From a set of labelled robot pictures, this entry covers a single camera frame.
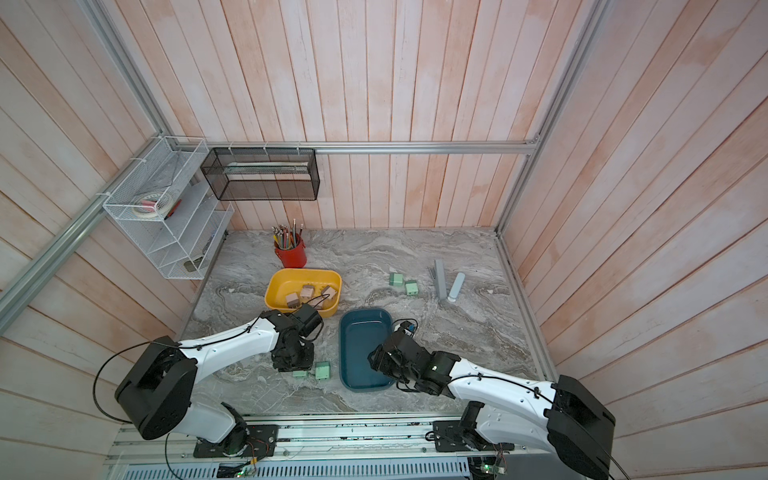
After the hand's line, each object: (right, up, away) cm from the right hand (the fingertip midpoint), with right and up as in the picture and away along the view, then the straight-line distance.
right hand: (373, 359), depth 81 cm
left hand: (-21, -4, +3) cm, 21 cm away
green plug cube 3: (+8, +20, +23) cm, 32 cm away
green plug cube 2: (-14, -4, +2) cm, 15 cm away
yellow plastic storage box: (-30, +17, +21) cm, 40 cm away
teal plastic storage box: (-4, +5, +12) cm, 14 cm away
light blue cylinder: (+28, +18, +19) cm, 38 cm away
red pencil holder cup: (-29, +31, +21) cm, 47 cm away
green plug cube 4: (+13, +18, +21) cm, 30 cm away
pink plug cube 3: (-15, +16, +18) cm, 29 cm away
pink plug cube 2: (-23, +17, +19) cm, 34 cm away
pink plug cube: (-27, +14, +17) cm, 35 cm away
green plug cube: (-20, -4, +1) cm, 21 cm away
